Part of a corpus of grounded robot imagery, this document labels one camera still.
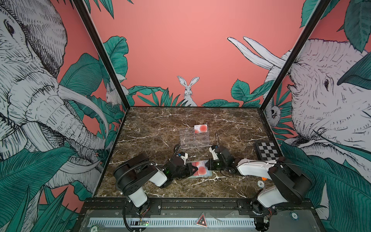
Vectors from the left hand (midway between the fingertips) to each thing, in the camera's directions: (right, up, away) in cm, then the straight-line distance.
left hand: (200, 168), depth 84 cm
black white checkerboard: (+45, +9, +9) cm, 47 cm away
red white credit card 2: (0, +23, +12) cm, 26 cm away
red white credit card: (+1, -2, +2) cm, 3 cm away
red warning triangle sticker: (0, -22, -14) cm, 26 cm away
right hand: (+2, +1, +3) cm, 4 cm away
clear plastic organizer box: (-6, +15, +17) cm, 23 cm away
